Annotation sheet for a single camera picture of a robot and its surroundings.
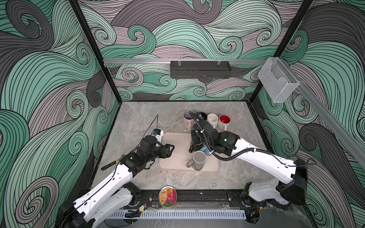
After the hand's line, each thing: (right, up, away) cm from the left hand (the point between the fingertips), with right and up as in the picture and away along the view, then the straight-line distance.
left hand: (170, 145), depth 76 cm
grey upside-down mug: (+16, -7, 0) cm, 17 cm away
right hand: (+12, +8, -2) cm, 14 cm away
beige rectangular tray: (+4, -13, +9) cm, 16 cm away
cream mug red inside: (+38, +12, +27) cm, 48 cm away
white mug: (+30, +13, +28) cm, 43 cm away
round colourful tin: (-1, -25, -5) cm, 26 cm away
